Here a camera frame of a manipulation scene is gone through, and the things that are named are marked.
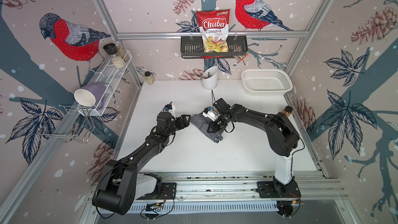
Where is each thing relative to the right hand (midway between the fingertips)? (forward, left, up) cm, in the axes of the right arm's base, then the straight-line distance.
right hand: (207, 131), depth 89 cm
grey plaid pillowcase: (+4, +3, +4) cm, 6 cm away
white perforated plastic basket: (+47, -46, -5) cm, 67 cm away
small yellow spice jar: (+42, +46, +3) cm, 63 cm away
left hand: (+5, +10, +9) cm, 14 cm away
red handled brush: (+54, -21, +8) cm, 58 cm away
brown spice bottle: (+13, -49, +4) cm, 51 cm away
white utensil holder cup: (+37, -1, +9) cm, 38 cm away
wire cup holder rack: (-14, +54, +30) cm, 63 cm away
